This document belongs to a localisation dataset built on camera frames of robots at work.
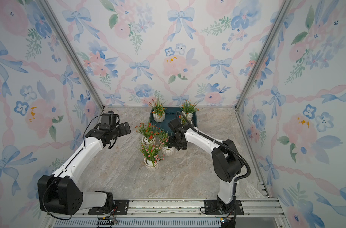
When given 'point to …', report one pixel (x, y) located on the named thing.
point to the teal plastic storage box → (170, 114)
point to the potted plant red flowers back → (148, 132)
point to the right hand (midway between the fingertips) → (170, 143)
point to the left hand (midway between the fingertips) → (123, 127)
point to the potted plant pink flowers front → (151, 156)
